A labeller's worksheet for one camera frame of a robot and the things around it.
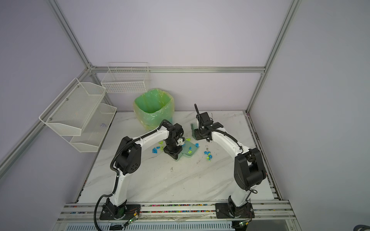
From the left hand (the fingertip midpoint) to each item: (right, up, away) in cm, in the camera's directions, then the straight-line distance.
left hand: (175, 158), depth 87 cm
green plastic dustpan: (+8, +4, +11) cm, 14 cm away
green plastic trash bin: (-19, +34, +20) cm, 44 cm away
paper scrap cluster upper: (+14, +6, +13) cm, 20 cm away
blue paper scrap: (-15, +3, +8) cm, 17 cm away
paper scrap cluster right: (+22, +1, +6) cm, 23 cm away
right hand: (+14, +16, +3) cm, 21 cm away
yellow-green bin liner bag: (-19, +35, +20) cm, 44 cm away
